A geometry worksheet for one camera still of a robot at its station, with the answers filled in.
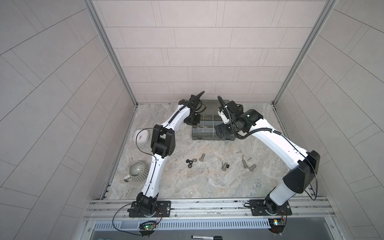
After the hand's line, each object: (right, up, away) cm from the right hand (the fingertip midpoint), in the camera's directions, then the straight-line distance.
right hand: (222, 130), depth 79 cm
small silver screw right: (+19, -18, +10) cm, 28 cm away
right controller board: (+24, -43, -11) cm, 50 cm away
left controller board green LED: (-35, -41, -14) cm, 56 cm away
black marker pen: (-9, -45, -15) cm, 48 cm away
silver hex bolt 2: (+2, -23, +5) cm, 24 cm away
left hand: (-12, +4, +20) cm, 24 cm away
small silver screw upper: (+12, -15, +13) cm, 23 cm away
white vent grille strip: (-42, -43, -10) cm, 61 cm away
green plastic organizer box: (-8, -2, +18) cm, 20 cm away
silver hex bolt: (-11, -18, +8) cm, 23 cm away
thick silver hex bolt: (+17, -22, +4) cm, 28 cm away
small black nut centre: (+4, -21, +6) cm, 22 cm away
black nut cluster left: (-18, -20, +8) cm, 28 cm away
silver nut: (-15, -19, +8) cm, 25 cm away
